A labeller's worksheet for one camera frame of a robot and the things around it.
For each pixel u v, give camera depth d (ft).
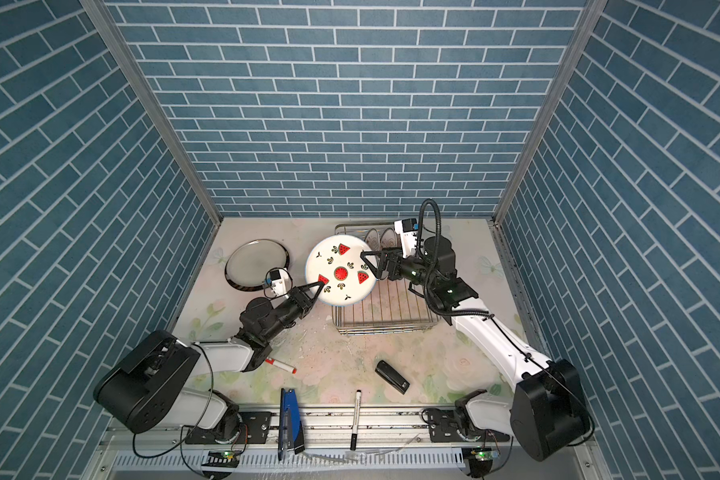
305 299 2.52
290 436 2.34
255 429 2.38
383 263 2.17
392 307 3.07
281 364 2.75
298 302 2.42
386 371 2.62
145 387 1.42
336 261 2.77
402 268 2.23
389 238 3.27
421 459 2.31
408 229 2.22
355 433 2.41
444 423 2.42
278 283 2.58
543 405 1.34
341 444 2.36
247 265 3.41
